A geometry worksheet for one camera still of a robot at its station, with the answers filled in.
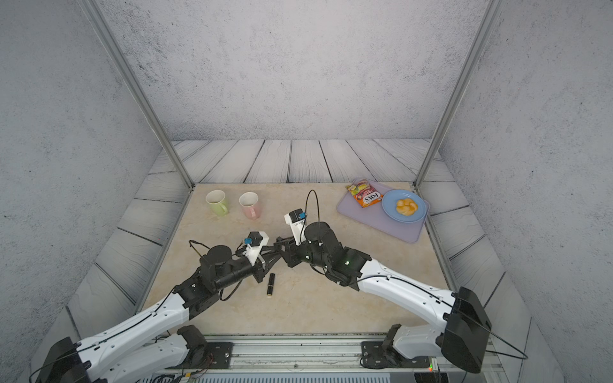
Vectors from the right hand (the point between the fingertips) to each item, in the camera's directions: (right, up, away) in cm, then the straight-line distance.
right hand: (278, 244), depth 70 cm
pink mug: (-15, +11, +30) cm, 35 cm away
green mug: (-30, +12, +32) cm, 46 cm away
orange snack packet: (+34, +17, +44) cm, 58 cm away
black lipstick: (-5, -17, +17) cm, 25 cm away
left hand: (+1, -3, +2) cm, 4 cm away
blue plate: (+45, +11, +42) cm, 63 cm away
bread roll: (+52, +10, +37) cm, 64 cm away
